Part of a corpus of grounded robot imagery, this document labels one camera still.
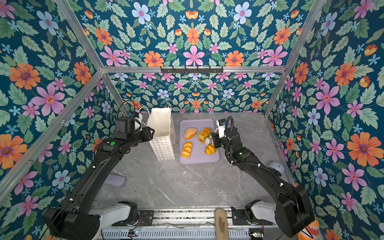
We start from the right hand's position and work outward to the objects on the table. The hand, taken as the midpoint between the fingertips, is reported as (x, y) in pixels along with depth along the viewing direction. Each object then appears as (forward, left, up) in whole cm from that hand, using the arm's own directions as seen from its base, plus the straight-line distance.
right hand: (215, 131), depth 81 cm
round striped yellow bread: (0, +3, -19) cm, 19 cm away
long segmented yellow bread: (0, +18, -19) cm, 26 cm away
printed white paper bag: (-6, +30, -6) cm, 31 cm away
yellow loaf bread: (+10, +5, -16) cm, 20 cm away
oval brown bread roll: (+12, +16, -17) cm, 26 cm away
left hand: (-2, +32, +7) cm, 33 cm away
